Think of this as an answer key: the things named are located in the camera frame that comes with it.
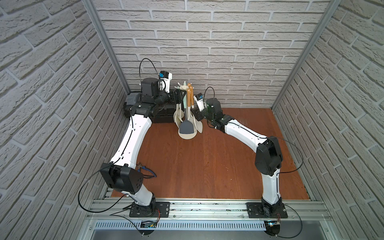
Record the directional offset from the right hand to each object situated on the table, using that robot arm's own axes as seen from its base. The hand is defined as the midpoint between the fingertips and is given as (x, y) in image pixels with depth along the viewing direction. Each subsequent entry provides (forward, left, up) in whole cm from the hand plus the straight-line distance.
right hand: (196, 106), depth 87 cm
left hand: (-4, +6, +17) cm, 18 cm away
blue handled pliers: (-25, +36, -23) cm, 50 cm away
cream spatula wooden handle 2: (-4, +4, +7) cm, 9 cm away
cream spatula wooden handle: (-5, 0, -10) cm, 11 cm away
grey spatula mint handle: (-7, +7, -10) cm, 14 cm away
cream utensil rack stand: (-4, +7, -24) cm, 26 cm away
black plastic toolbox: (+7, +22, -12) cm, 26 cm away
